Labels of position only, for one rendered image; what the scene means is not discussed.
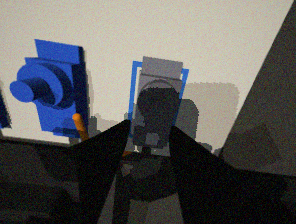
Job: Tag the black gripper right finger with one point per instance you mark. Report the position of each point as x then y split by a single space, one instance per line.
210 190

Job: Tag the beige flat panel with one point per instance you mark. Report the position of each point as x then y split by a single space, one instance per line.
62 57

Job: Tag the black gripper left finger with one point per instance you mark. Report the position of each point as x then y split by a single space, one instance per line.
86 170

